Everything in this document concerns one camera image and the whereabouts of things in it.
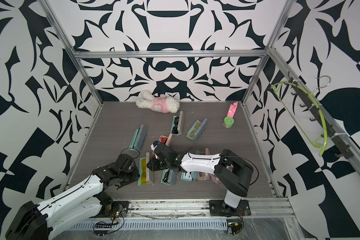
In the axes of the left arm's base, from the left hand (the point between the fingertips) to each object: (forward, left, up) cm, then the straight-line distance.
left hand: (140, 172), depth 84 cm
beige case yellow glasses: (-2, -2, -1) cm, 3 cm away
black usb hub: (-23, +16, -5) cm, 28 cm away
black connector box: (-26, -47, -3) cm, 54 cm away
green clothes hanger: (+34, -76, +30) cm, 88 cm away
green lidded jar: (+31, -56, +3) cm, 64 cm away
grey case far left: (+19, +2, +6) cm, 20 cm away
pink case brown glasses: (-3, -35, -1) cm, 35 cm away
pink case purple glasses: (-5, -41, -1) cm, 41 cm away
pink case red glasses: (+19, -14, +1) cm, 24 cm away
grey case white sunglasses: (-3, -29, 0) cm, 29 cm away
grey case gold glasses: (+27, -34, +1) cm, 44 cm away
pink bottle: (+37, -59, +9) cm, 70 cm away
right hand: (+2, -4, +7) cm, 8 cm away
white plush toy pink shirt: (+46, -11, +7) cm, 48 cm away
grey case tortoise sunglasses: (-5, -16, +6) cm, 18 cm away
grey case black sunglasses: (+31, -21, 0) cm, 38 cm away
